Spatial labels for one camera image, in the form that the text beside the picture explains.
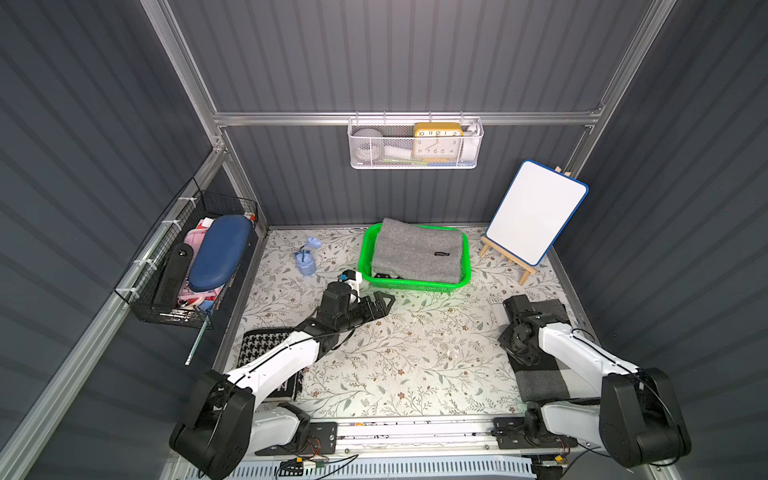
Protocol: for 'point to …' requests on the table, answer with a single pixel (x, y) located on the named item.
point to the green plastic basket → (366, 265)
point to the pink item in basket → (190, 295)
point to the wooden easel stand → (529, 268)
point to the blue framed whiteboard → (536, 209)
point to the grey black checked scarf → (547, 379)
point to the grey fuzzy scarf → (419, 253)
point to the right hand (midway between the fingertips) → (514, 347)
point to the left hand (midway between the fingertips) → (386, 304)
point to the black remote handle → (174, 277)
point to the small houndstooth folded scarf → (254, 342)
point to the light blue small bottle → (305, 263)
